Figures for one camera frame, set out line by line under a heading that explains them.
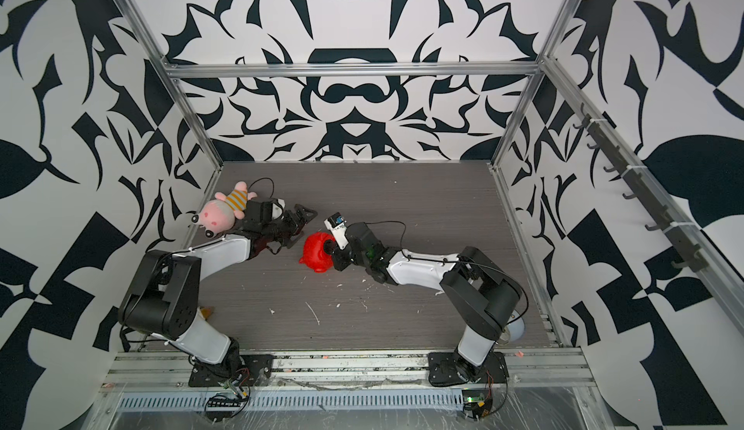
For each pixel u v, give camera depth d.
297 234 0.84
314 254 0.84
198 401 0.71
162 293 0.46
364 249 0.68
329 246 0.86
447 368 0.74
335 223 0.76
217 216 0.96
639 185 0.55
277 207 0.77
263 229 0.74
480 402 0.71
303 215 0.84
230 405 0.72
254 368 0.75
